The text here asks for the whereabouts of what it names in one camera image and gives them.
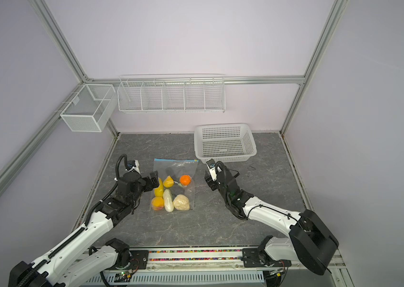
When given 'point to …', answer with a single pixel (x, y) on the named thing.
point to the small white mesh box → (91, 109)
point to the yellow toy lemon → (168, 182)
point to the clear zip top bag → (176, 189)
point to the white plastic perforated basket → (225, 143)
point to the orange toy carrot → (185, 180)
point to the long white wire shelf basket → (171, 93)
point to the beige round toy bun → (181, 202)
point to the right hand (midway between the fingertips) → (214, 169)
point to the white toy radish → (168, 200)
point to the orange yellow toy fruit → (158, 202)
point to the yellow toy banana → (159, 192)
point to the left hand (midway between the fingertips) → (148, 176)
